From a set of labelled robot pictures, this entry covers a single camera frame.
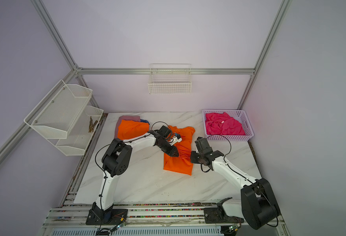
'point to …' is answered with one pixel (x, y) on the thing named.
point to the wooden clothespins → (91, 125)
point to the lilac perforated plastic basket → (240, 115)
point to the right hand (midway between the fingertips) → (194, 158)
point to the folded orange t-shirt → (130, 128)
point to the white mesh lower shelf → (79, 137)
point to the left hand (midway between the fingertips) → (176, 155)
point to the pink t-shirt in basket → (222, 124)
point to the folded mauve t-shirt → (127, 118)
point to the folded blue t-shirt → (144, 121)
